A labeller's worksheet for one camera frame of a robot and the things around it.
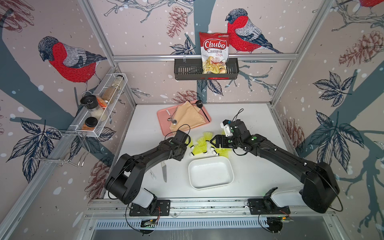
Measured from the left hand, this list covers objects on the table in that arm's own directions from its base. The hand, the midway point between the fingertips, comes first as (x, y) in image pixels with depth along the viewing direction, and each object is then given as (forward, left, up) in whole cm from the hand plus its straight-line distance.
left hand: (189, 146), depth 91 cm
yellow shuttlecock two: (+4, -8, -3) cm, 9 cm away
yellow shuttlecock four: (-2, -21, -4) cm, 21 cm away
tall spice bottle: (+22, +41, +29) cm, 55 cm away
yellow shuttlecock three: (-1, -7, -1) cm, 7 cm away
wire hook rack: (-11, +52, +17) cm, 55 cm away
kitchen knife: (-12, +15, -6) cm, 20 cm away
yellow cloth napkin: (+29, +3, -5) cm, 30 cm away
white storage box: (-15, -13, -5) cm, 20 cm away
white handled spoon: (+24, +12, -6) cm, 28 cm away
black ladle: (+39, -7, -3) cm, 40 cm away
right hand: (-2, -15, +10) cm, 18 cm away
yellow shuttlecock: (+9, -12, -2) cm, 15 cm away
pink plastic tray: (+29, +19, -6) cm, 36 cm away
